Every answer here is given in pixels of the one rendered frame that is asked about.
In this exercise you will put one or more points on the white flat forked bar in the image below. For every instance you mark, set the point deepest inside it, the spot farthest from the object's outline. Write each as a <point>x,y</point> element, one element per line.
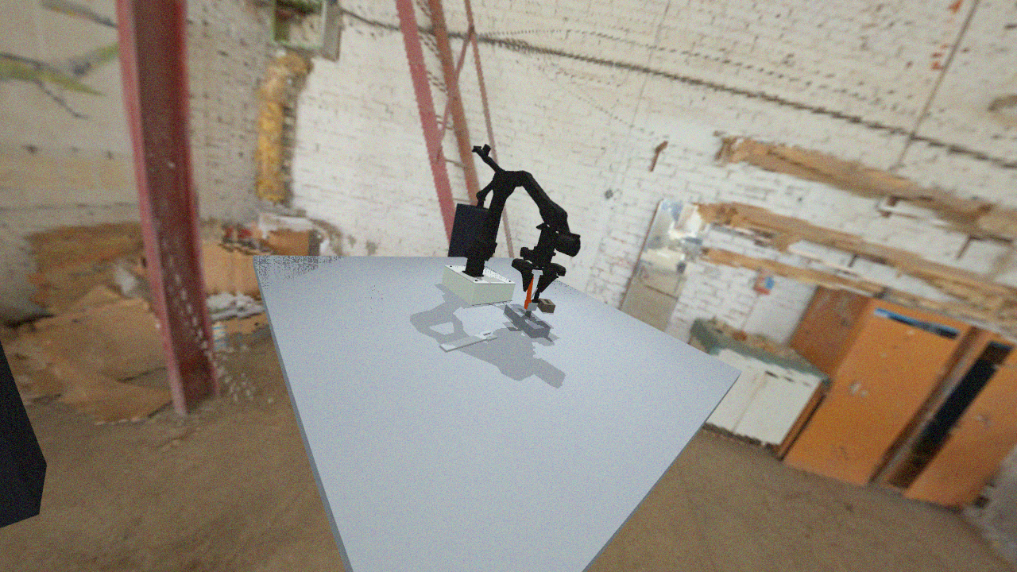
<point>467,341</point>

